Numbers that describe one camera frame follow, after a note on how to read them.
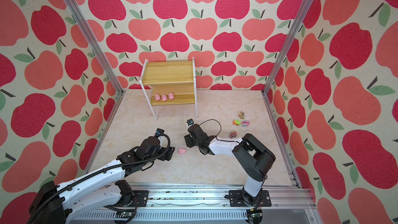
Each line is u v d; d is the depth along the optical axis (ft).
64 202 1.36
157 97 3.07
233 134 3.13
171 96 3.07
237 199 2.40
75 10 2.57
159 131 2.37
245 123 3.30
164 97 3.06
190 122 2.68
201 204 2.41
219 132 2.31
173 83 2.63
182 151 2.90
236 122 3.31
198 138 2.32
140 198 2.46
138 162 1.95
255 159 1.53
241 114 3.43
